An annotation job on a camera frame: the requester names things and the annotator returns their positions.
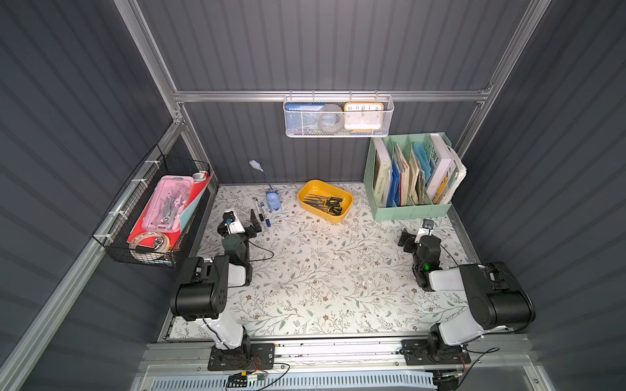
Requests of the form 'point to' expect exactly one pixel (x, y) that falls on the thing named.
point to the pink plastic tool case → (171, 194)
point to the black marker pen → (261, 215)
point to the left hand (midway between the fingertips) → (237, 213)
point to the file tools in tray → (328, 204)
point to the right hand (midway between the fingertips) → (424, 231)
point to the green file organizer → (409, 176)
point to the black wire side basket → (152, 248)
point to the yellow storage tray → (323, 188)
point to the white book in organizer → (443, 171)
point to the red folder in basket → (173, 237)
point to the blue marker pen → (267, 221)
